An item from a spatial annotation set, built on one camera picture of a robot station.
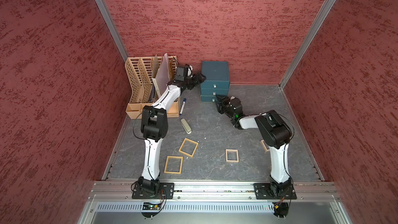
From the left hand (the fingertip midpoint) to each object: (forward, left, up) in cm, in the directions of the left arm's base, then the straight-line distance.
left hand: (202, 81), depth 96 cm
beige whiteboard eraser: (-23, +10, -17) cm, 30 cm away
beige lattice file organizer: (+2, +41, -10) cm, 42 cm away
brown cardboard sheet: (+8, +31, +6) cm, 32 cm away
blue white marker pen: (0, +13, -19) cm, 23 cm away
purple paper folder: (-1, +24, +5) cm, 25 cm away
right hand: (-7, -8, -9) cm, 14 cm away
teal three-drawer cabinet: (0, -8, +1) cm, 8 cm away
